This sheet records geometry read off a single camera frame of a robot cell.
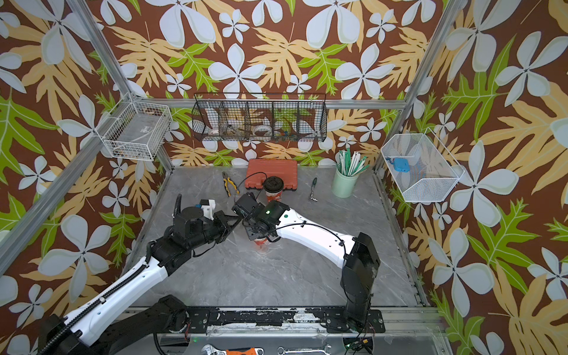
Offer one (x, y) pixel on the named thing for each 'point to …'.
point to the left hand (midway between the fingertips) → (244, 215)
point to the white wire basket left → (134, 130)
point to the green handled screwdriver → (313, 183)
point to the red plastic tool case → (258, 170)
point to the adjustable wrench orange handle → (211, 350)
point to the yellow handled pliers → (227, 179)
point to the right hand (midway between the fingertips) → (256, 228)
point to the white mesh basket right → (422, 168)
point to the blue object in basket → (400, 164)
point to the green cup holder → (344, 186)
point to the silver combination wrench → (325, 349)
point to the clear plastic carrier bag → (257, 257)
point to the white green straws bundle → (350, 165)
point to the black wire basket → (260, 117)
